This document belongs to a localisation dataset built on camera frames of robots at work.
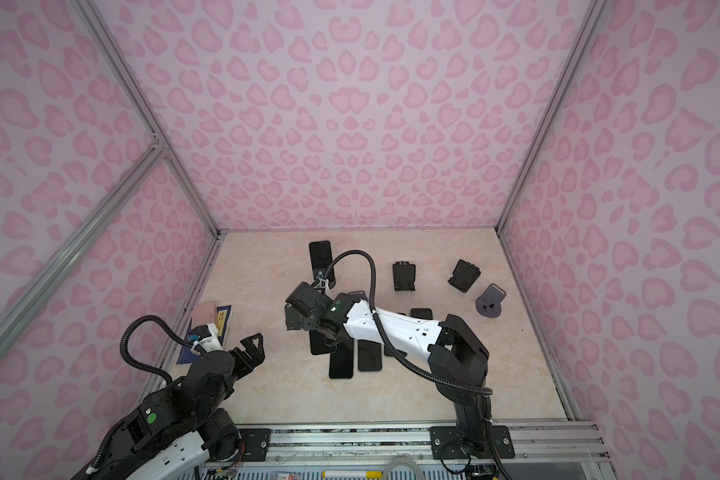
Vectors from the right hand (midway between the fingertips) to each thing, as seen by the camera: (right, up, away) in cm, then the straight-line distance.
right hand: (315, 310), depth 82 cm
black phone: (-1, +15, +15) cm, 21 cm away
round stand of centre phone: (+11, +2, +14) cm, 18 cm away
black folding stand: (+27, +8, +24) cm, 37 cm away
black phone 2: (+6, -17, +6) cm, 19 cm away
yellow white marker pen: (+11, -35, -13) cm, 39 cm away
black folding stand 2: (+47, +8, +21) cm, 52 cm away
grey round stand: (+52, 0, +12) cm, 53 cm away
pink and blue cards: (-38, -4, +14) cm, 41 cm away
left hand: (-13, -6, -9) cm, 17 cm away
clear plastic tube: (+23, -32, -13) cm, 42 cm away
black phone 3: (+20, -14, +6) cm, 25 cm away
